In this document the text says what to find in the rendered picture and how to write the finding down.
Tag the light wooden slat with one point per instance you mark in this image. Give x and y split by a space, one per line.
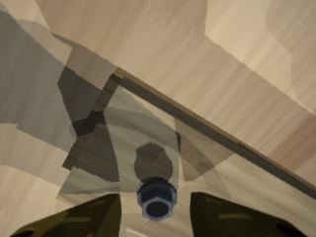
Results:
140 136

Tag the light wooden plank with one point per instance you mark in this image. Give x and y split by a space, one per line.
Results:
104 99

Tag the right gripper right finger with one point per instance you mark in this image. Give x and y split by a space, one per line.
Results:
213 216

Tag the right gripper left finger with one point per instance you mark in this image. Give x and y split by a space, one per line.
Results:
99 217

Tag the dark grey hex nut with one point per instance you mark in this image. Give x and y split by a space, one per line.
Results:
157 199

